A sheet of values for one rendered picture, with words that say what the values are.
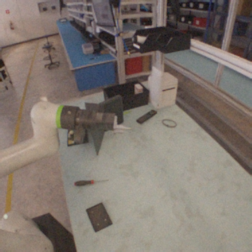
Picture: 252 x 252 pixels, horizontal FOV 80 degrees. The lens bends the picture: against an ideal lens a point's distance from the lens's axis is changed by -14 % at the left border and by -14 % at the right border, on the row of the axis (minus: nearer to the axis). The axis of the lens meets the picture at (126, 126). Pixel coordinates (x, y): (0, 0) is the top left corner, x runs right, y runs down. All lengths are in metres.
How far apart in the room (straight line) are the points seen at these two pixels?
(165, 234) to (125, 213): 0.19
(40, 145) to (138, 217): 0.50
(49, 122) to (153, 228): 0.59
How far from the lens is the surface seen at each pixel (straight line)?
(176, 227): 0.78
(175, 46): 0.92
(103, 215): 0.79
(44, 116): 0.66
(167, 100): 1.28
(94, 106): 0.97
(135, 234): 0.76
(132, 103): 1.25
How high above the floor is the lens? 1.73
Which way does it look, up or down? 41 degrees down
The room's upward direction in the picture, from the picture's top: 4 degrees counter-clockwise
